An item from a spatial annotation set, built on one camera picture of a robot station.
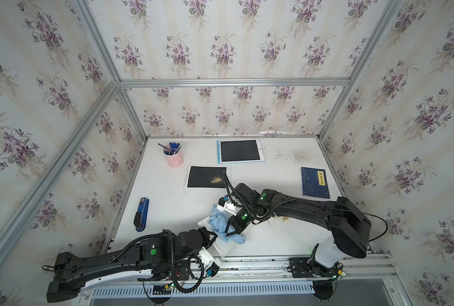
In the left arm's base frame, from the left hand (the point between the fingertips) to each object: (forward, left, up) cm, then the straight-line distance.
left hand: (218, 231), depth 72 cm
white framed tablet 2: (+32, +7, -11) cm, 34 cm away
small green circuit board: (-17, +21, -13) cm, 30 cm away
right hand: (0, -5, -3) cm, 5 cm away
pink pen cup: (+38, +24, -4) cm, 45 cm away
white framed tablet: (+3, +5, 0) cm, 6 cm away
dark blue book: (+28, -50, -10) cm, 58 cm away
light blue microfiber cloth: (+4, 0, +2) cm, 4 cm away
